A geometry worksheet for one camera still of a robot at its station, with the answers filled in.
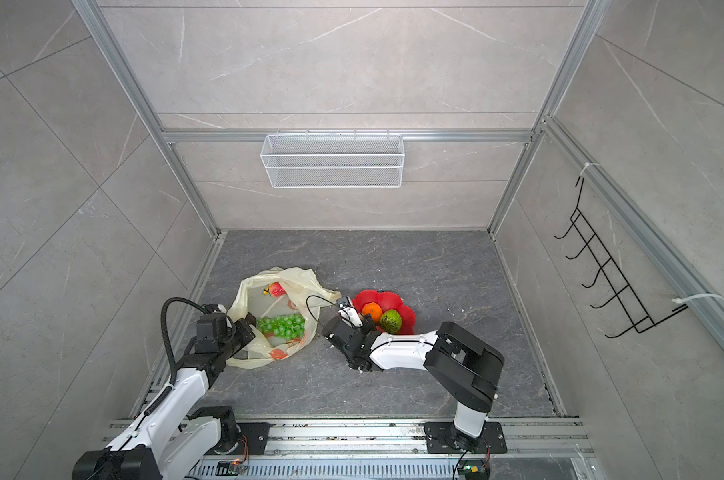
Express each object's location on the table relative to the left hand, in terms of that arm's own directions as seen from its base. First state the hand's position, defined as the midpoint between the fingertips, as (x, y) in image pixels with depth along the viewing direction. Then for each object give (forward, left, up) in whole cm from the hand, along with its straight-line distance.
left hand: (249, 319), depth 87 cm
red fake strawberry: (+12, -4, -4) cm, 14 cm away
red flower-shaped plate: (+7, -42, -3) cm, 43 cm away
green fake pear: (-2, -42, -1) cm, 42 cm away
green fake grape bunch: (-1, -11, -4) cm, 12 cm away
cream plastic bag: (+8, -16, 0) cm, 18 cm away
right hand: (+1, -32, -3) cm, 32 cm away
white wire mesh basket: (+48, -24, +22) cm, 58 cm away
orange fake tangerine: (+4, -38, -3) cm, 38 cm away
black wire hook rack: (-5, -91, +26) cm, 95 cm away
